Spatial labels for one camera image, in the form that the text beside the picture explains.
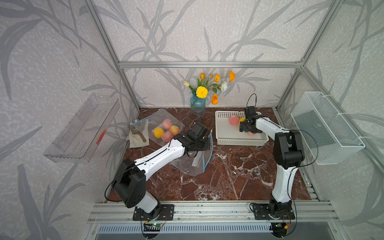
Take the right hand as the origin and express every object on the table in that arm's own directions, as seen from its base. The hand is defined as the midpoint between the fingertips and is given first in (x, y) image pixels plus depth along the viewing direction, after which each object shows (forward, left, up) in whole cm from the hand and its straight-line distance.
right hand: (249, 127), depth 102 cm
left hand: (-20, +29, +10) cm, 36 cm away
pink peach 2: (-4, 0, -2) cm, 5 cm away
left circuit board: (-55, +57, -6) cm, 79 cm away
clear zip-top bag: (+3, +62, -1) cm, 62 cm away
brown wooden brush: (0, +81, -3) cm, 81 cm away
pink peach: (+3, +57, +2) cm, 57 cm away
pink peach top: (+6, +10, +1) cm, 12 cm away
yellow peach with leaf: (-4, +62, +1) cm, 63 cm away
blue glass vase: (+17, +36, +5) cm, 40 cm away
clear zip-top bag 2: (-26, +37, -4) cm, 45 cm away
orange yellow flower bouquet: (+12, +33, +23) cm, 42 cm away
